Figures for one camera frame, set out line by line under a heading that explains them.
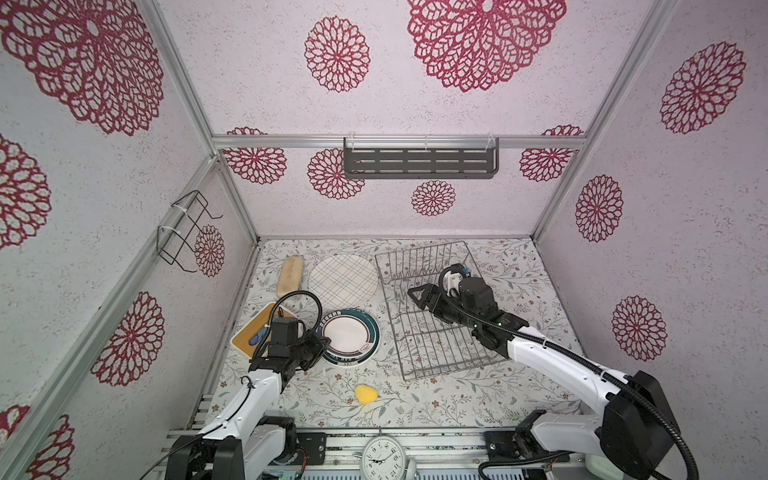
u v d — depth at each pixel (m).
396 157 0.94
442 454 0.73
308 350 0.76
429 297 0.70
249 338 0.88
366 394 0.81
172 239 0.73
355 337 0.91
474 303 0.62
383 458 0.69
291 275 1.04
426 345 0.90
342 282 1.07
